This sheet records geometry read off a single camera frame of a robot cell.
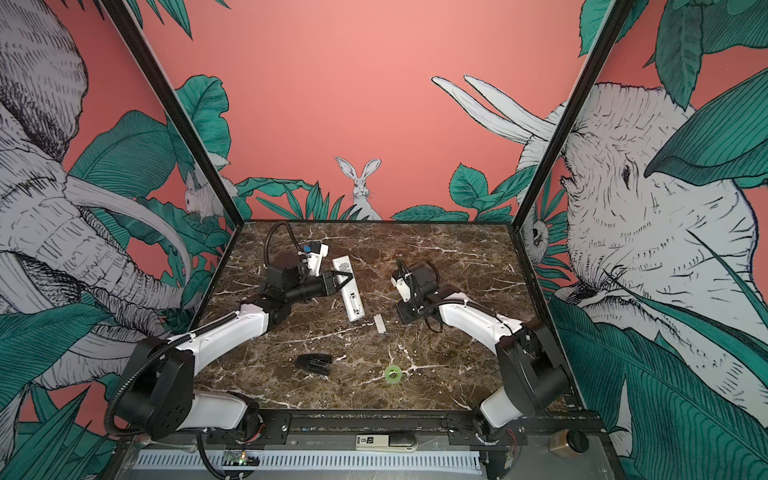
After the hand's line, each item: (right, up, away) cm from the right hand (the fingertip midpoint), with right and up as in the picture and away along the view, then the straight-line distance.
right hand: (398, 305), depth 88 cm
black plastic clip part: (-24, -16, -4) cm, 29 cm away
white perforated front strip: (-19, -34, -18) cm, 43 cm away
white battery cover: (-5, -8, +5) cm, 11 cm away
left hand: (-13, +10, -8) cm, 18 cm away
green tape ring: (-1, -18, -4) cm, 18 cm away
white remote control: (-13, +3, -7) cm, 15 cm away
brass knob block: (+38, -27, -23) cm, 52 cm away
